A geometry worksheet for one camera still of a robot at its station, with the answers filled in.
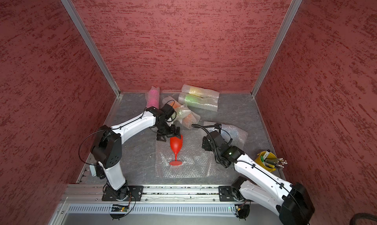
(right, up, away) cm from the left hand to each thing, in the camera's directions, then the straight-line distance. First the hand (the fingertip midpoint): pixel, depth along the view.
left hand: (173, 141), depth 84 cm
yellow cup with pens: (+53, -9, -7) cm, 54 cm away
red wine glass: (+2, -3, +1) cm, 3 cm away
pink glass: (-19, +27, +25) cm, 42 cm away
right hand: (+21, 0, -2) cm, 21 cm away
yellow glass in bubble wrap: (+21, +31, +26) cm, 46 cm away
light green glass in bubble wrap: (+12, +24, +22) cm, 35 cm away
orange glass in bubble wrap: (-8, +25, +22) cm, 34 cm away
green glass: (+8, +13, +11) cm, 19 cm away
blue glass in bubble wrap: (+41, +1, +7) cm, 42 cm away
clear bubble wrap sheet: (+14, -13, +1) cm, 19 cm away
